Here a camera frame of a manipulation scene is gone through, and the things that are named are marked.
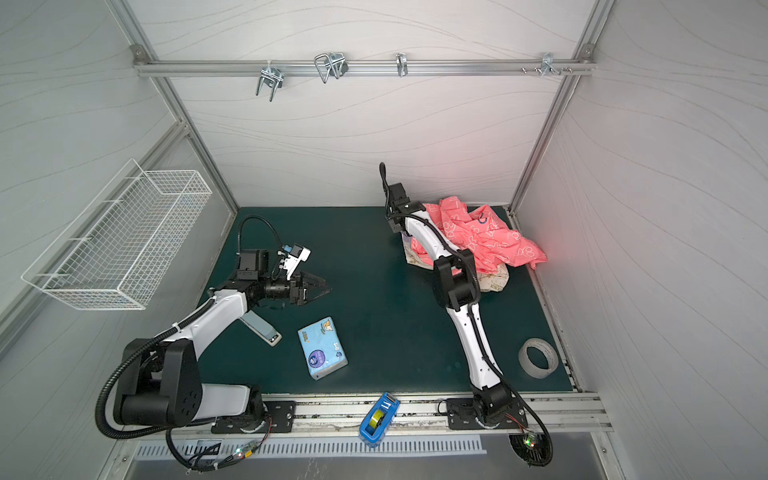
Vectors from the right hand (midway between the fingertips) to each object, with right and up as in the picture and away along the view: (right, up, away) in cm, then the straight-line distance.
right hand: (410, 209), depth 105 cm
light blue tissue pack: (-26, -40, -26) cm, 54 cm away
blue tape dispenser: (-10, -54, -37) cm, 66 cm away
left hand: (-24, -22, -25) cm, 41 cm away
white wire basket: (-71, -14, -40) cm, 83 cm away
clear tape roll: (+31, -45, -27) cm, 61 cm away
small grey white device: (-42, -37, -22) cm, 60 cm away
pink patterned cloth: (+21, -10, -13) cm, 27 cm away
